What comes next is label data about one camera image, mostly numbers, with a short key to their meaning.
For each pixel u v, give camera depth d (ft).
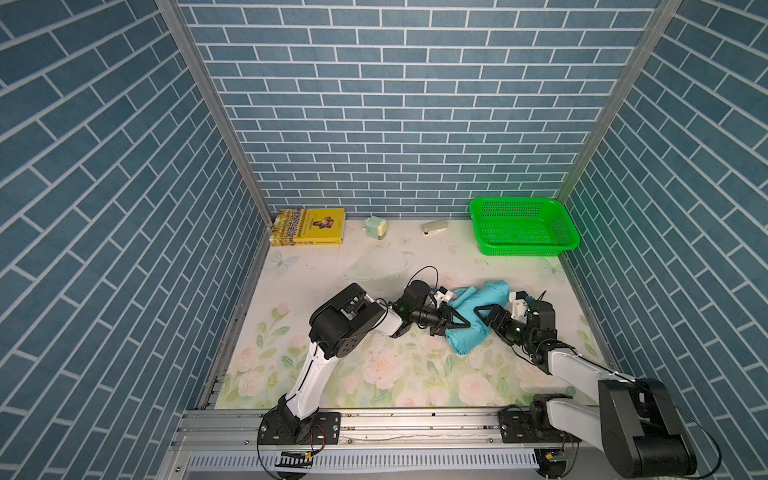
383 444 2.37
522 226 3.91
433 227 3.79
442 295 2.93
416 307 2.60
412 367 2.77
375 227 3.60
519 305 2.70
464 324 2.78
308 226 3.77
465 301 2.92
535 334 2.28
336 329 1.78
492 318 2.63
